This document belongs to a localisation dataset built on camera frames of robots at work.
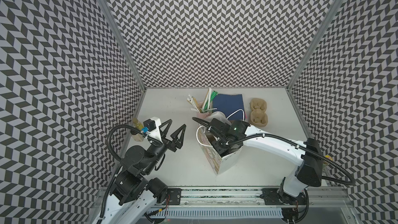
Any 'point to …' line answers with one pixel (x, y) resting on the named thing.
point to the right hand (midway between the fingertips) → (221, 149)
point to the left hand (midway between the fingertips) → (179, 124)
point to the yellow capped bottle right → (329, 157)
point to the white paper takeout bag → (220, 164)
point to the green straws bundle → (213, 95)
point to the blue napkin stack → (232, 106)
